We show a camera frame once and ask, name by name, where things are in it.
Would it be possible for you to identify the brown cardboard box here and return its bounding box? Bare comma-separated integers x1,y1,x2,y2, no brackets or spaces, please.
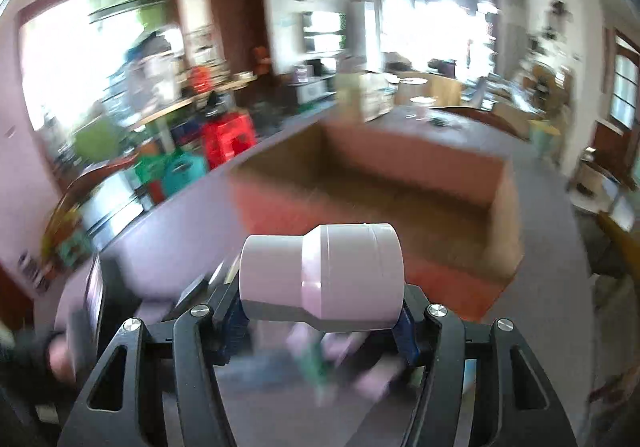
229,122,524,321

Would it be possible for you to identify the white PVC pipe reducer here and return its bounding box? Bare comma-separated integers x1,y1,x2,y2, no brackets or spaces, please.
239,224,405,332

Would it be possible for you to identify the teal plastic stool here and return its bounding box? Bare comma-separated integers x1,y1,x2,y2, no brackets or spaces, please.
160,150,208,198

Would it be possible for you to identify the red plastic stool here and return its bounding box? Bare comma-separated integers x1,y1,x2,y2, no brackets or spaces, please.
201,111,257,170

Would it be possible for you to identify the light green trash bin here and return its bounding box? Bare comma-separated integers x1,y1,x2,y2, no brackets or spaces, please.
529,120,561,159

